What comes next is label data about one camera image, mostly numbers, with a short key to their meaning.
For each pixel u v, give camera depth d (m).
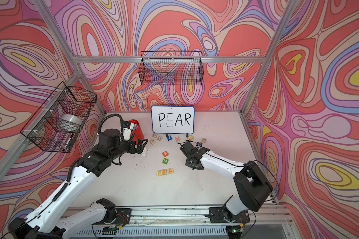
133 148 0.65
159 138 1.02
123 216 0.72
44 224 0.38
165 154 0.96
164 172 0.87
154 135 1.05
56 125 0.74
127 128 0.62
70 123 0.70
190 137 1.04
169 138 1.04
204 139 1.02
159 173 0.86
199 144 0.80
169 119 1.00
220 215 0.73
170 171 0.88
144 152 0.68
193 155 0.64
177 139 1.02
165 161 0.91
